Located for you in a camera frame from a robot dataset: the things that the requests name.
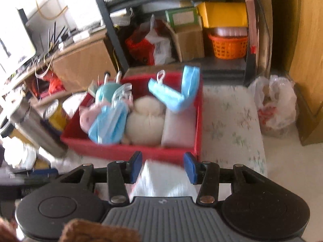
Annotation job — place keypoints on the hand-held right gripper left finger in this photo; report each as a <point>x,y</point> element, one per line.
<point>135,167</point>

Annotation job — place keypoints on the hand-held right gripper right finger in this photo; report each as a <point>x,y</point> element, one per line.
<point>190,167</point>

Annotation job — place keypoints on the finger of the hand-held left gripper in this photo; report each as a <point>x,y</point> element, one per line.
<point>44,172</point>

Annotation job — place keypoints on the red cardboard box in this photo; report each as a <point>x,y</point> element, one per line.
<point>126,151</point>

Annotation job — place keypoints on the white towel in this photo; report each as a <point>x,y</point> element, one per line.
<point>164,179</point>

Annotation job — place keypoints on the white cloth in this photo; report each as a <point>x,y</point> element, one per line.
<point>178,131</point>

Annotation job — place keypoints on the cream round cloth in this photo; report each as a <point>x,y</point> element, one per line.
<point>143,121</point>

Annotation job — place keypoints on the blue face mask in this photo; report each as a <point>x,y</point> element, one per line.
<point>111,123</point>
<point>191,80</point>
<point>166,97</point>

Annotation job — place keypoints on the glass jar with white lid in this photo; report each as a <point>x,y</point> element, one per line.
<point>22,155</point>

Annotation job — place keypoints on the steel thermos flask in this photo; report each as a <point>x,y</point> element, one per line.
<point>32,128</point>

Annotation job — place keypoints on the yellow and blue can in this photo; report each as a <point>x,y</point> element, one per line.
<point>59,116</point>

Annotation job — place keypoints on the brown fuzzy cloth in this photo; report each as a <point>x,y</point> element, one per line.
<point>101,232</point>

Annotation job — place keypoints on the small red bag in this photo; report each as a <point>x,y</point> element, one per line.
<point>56,84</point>

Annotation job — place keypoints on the white plastic bag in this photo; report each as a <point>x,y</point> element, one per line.
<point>275,105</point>

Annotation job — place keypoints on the wooden TV cabinet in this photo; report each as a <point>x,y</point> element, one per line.
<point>83,63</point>

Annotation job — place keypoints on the red plastic bag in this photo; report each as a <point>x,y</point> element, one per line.
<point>138,48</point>

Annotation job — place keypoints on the white printed bag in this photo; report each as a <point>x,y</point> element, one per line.
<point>161,49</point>

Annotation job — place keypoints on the brown cardboard box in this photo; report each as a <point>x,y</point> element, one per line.
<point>190,42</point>

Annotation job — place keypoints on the orange plastic basket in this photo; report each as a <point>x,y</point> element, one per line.
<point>228,48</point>

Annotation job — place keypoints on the black shelf rack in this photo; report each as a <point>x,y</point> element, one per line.
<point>116,42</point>

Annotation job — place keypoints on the flat screen monitor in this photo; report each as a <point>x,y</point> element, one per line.
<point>15,45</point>

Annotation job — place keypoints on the black router with antennas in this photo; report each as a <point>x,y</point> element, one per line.
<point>60,34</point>

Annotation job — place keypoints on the stack of clear plastic containers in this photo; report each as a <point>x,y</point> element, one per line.
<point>228,31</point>

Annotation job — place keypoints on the green box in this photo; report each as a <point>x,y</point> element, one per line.
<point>181,17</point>

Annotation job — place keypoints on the yellow box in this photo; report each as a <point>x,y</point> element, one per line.
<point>224,15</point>

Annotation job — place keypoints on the red long board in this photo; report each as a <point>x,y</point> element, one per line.
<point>251,17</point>

